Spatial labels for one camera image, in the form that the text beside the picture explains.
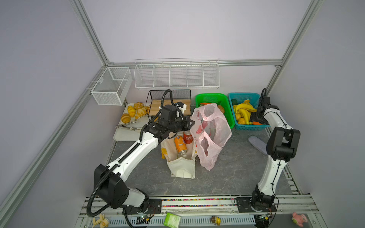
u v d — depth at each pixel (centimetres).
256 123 94
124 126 107
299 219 68
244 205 74
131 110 115
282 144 56
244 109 106
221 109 113
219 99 117
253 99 110
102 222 67
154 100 102
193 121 74
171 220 68
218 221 68
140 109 115
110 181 40
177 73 97
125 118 110
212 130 91
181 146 91
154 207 73
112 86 101
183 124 67
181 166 76
